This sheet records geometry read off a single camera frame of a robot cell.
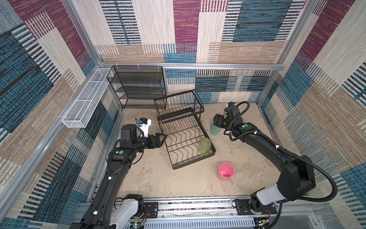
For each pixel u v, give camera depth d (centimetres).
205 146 87
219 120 78
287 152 47
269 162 51
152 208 74
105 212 40
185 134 101
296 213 73
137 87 111
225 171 85
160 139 66
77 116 70
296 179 42
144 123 66
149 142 65
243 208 73
